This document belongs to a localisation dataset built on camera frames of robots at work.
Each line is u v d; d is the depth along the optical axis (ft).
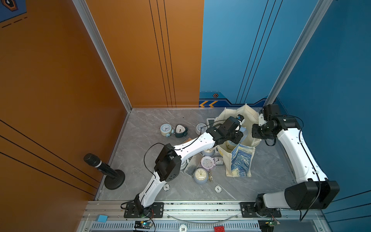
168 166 1.70
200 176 2.66
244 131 2.63
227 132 2.09
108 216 2.39
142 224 2.32
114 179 2.67
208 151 2.99
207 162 2.86
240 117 2.38
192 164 3.68
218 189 2.61
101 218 2.33
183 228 2.08
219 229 2.20
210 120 3.45
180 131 3.28
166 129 3.35
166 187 2.65
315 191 1.26
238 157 2.52
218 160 2.92
